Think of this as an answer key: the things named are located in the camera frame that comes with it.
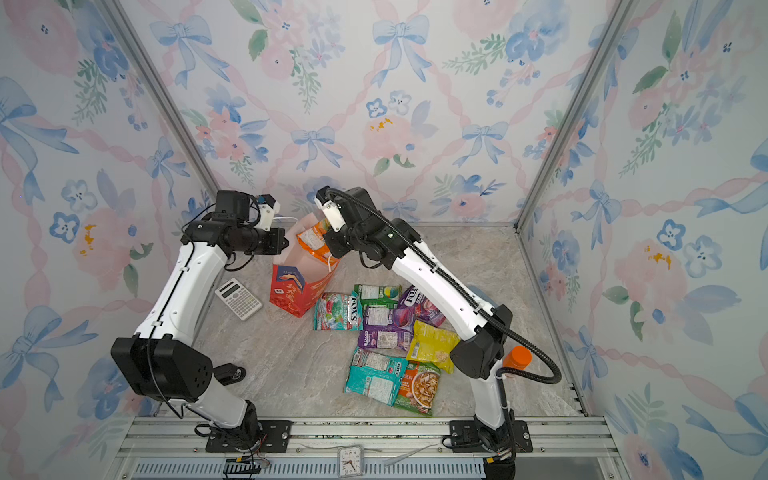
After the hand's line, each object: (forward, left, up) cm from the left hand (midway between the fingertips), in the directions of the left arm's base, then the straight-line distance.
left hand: (288, 238), depth 80 cm
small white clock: (-47, -19, -24) cm, 56 cm away
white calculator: (-4, +22, -26) cm, 34 cm away
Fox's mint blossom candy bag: (-9, -12, -24) cm, 28 cm away
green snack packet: (-2, -24, -24) cm, 34 cm away
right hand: (-3, -13, +7) cm, 15 cm away
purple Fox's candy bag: (-8, -38, -23) cm, 46 cm away
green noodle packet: (-31, -36, -25) cm, 53 cm away
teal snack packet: (-28, -24, -24) cm, 44 cm away
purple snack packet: (-14, -27, -24) cm, 38 cm away
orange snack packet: (-3, -8, +2) cm, 9 cm away
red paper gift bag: (-10, -4, -2) cm, 11 cm away
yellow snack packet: (-19, -40, -24) cm, 50 cm away
